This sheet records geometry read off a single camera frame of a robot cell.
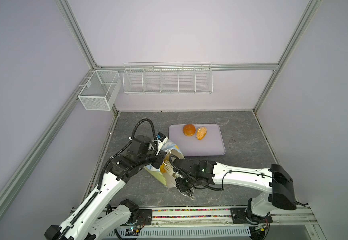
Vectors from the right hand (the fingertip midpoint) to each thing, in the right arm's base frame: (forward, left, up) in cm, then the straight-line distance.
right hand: (177, 188), depth 73 cm
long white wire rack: (+65, +7, +21) cm, 68 cm away
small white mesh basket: (+53, +50, +18) cm, 75 cm away
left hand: (+12, +6, +13) cm, 18 cm away
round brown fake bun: (+42, -7, -7) cm, 43 cm away
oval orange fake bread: (+39, -16, -6) cm, 42 cm away
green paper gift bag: (+15, +2, +12) cm, 19 cm away
